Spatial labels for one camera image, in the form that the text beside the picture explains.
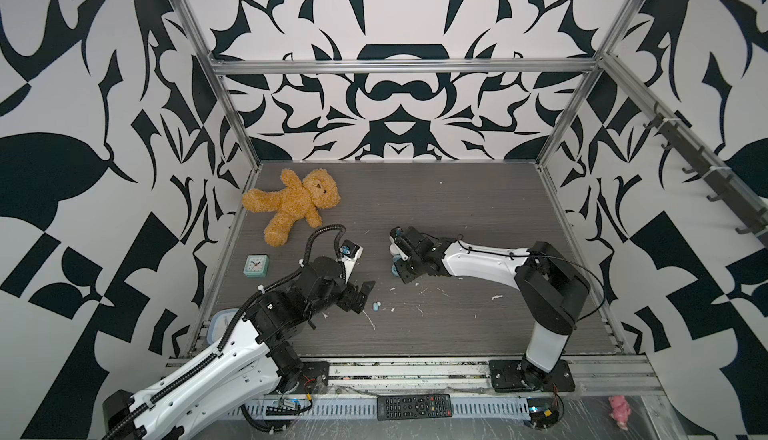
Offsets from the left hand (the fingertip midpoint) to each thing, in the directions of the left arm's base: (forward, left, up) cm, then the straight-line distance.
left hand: (358, 269), depth 73 cm
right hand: (+8, -12, -15) cm, 21 cm away
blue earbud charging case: (+3, -9, -7) cm, 12 cm away
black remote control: (-27, -12, -16) cm, 34 cm away
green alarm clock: (+10, +32, -16) cm, 37 cm away
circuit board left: (-26, +18, -20) cm, 37 cm away
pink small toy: (-29, -59, -15) cm, 67 cm away
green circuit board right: (-29, -43, -19) cm, 55 cm away
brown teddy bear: (+30, +21, -10) cm, 38 cm away
